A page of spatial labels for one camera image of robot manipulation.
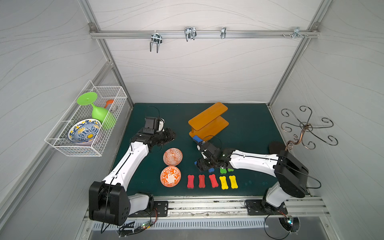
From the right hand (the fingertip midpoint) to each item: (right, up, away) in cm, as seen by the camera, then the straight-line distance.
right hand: (200, 162), depth 85 cm
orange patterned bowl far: (-17, +2, +6) cm, 18 cm away
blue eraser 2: (+7, -4, 0) cm, 8 cm away
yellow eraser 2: (+18, -10, -4) cm, 21 cm away
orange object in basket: (-48, +34, -8) cm, 59 cm away
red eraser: (-5, -9, -4) cm, 12 cm away
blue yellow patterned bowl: (-50, +20, -22) cm, 58 cm away
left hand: (-14, +16, -3) cm, 22 cm away
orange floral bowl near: (-17, -8, -2) cm, 18 cm away
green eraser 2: (+18, -4, 0) cm, 18 cm away
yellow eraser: (+13, -11, -5) cm, 17 cm away
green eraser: (+13, -5, -1) cm, 14 cm away
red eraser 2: (+1, -10, -4) cm, 10 cm away
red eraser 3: (+7, -9, -4) cm, 12 cm away
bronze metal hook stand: (+49, +20, -17) cm, 55 cm away
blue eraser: (-1, +12, +14) cm, 18 cm away
